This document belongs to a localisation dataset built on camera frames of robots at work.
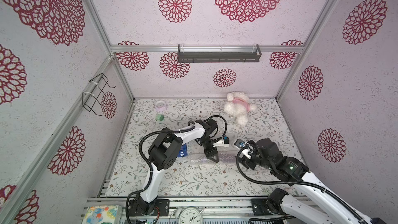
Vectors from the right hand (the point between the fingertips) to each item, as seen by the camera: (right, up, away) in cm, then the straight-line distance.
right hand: (239, 148), depth 75 cm
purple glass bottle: (-6, -7, +10) cm, 14 cm away
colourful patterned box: (-59, -27, -7) cm, 65 cm away
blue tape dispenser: (-29, -4, +12) cm, 31 cm away
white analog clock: (-23, -28, -6) cm, 37 cm away
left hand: (-11, -8, +14) cm, 19 cm away
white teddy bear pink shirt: (+7, +21, +28) cm, 36 cm away
